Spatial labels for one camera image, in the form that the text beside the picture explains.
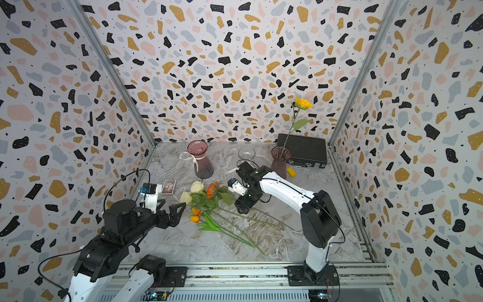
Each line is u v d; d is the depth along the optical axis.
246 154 0.97
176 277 0.73
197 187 0.97
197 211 0.90
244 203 0.74
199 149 0.95
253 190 0.65
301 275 0.73
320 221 0.47
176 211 0.60
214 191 0.93
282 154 0.93
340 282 0.70
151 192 0.56
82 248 0.45
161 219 0.58
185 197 0.92
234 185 0.78
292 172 1.06
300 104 0.82
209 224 0.86
